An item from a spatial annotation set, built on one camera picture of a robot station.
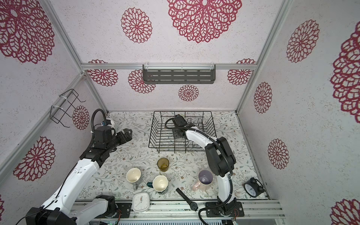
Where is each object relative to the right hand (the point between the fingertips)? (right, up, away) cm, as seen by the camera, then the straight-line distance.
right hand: (179, 130), depth 97 cm
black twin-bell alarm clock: (+40, -30, -22) cm, 55 cm away
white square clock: (-20, -37, -22) cm, 48 cm away
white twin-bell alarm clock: (-33, +3, -26) cm, 43 cm away
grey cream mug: (-27, -27, -13) cm, 40 cm away
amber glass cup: (-10, -22, -7) cm, 25 cm away
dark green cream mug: (-11, -31, -14) cm, 36 cm away
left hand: (-30, -2, -16) cm, 34 cm away
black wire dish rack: (-8, -1, +12) cm, 14 cm away
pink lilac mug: (+16, -28, -14) cm, 35 cm away
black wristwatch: (+8, -39, -22) cm, 46 cm away
